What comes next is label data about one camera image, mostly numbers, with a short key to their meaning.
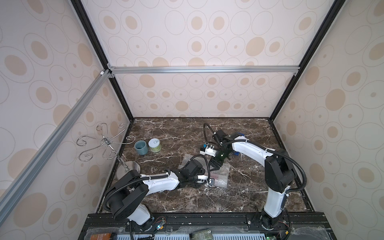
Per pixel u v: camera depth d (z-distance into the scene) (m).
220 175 0.85
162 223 0.73
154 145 0.98
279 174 0.49
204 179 0.73
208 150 0.80
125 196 0.43
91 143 0.67
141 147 0.96
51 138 0.55
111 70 0.90
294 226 0.73
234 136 0.67
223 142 0.67
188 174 0.67
